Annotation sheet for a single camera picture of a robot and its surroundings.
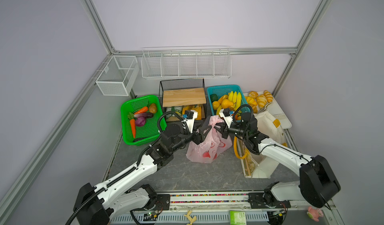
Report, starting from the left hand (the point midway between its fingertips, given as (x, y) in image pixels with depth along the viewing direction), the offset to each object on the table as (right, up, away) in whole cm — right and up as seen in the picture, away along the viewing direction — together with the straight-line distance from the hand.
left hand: (207, 126), depth 68 cm
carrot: (-45, +7, +41) cm, 61 cm away
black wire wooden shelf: (-16, +18, +31) cm, 39 cm away
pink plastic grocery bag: (+3, -11, +7) cm, 13 cm away
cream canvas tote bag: (+36, -2, +15) cm, 39 cm away
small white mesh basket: (-57, +31, +29) cm, 71 cm away
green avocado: (+8, +17, +45) cm, 48 cm away
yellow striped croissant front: (+38, +9, +40) cm, 56 cm away
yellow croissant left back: (+37, +15, +47) cm, 62 cm away
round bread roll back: (+40, +20, +51) cm, 68 cm away
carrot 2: (-52, +3, +36) cm, 63 cm away
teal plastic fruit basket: (+13, +23, +48) cm, 55 cm away
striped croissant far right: (+52, +19, +49) cm, 74 cm away
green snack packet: (-19, +8, +37) cm, 42 cm away
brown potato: (-38, +9, +40) cm, 56 cm away
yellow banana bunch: (+23, +17, +40) cm, 49 cm away
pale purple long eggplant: (-43, +4, +39) cm, 59 cm away
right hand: (+3, 0, +10) cm, 10 cm away
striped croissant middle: (+45, +15, +47) cm, 67 cm away
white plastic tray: (+54, +8, +45) cm, 71 cm away
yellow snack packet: (-4, +9, +34) cm, 36 cm away
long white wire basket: (-10, +39, +29) cm, 50 cm away
